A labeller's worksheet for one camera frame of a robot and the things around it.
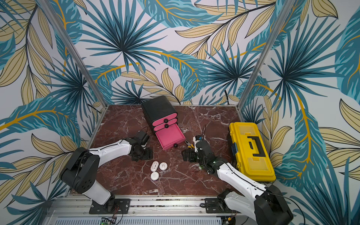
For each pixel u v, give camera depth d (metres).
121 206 0.73
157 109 0.96
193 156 0.73
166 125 0.95
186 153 0.74
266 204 0.40
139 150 0.72
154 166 0.86
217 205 0.73
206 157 0.63
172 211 0.73
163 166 0.86
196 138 0.76
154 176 0.82
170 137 0.98
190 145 0.95
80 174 0.45
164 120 0.91
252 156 0.74
